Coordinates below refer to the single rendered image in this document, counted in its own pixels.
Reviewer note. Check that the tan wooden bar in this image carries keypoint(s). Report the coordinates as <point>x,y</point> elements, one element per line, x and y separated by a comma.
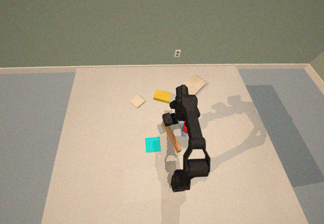
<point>172,138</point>

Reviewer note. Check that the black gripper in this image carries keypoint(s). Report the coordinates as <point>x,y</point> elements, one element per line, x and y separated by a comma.
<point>171,119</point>

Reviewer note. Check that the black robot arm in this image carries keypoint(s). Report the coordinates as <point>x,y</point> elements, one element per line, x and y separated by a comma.
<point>186,106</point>

